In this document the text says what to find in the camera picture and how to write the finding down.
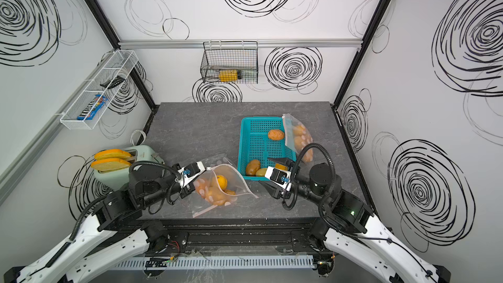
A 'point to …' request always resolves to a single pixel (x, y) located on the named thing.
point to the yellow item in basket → (227, 75)
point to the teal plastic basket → (255, 144)
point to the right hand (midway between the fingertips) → (268, 167)
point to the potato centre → (216, 196)
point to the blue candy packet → (99, 105)
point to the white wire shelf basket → (120, 63)
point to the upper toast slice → (115, 153)
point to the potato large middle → (222, 181)
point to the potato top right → (276, 135)
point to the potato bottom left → (253, 166)
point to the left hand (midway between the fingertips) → (203, 168)
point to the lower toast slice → (104, 164)
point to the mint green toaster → (117, 178)
